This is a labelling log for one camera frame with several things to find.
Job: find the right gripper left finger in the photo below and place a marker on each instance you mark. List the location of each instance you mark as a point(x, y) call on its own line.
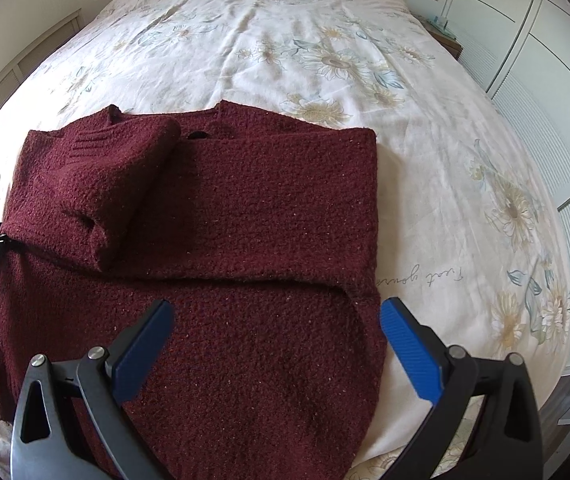
point(69, 421)

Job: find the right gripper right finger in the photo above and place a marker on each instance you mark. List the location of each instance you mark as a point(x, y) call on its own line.
point(505, 442)

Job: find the dark red knitted sweater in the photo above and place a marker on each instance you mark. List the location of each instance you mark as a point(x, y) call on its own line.
point(260, 229)

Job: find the white floral bed sheet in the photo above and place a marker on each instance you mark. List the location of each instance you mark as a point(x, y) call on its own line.
point(469, 237)

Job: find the wooden nightstand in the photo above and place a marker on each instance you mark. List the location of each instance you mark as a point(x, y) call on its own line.
point(443, 37)

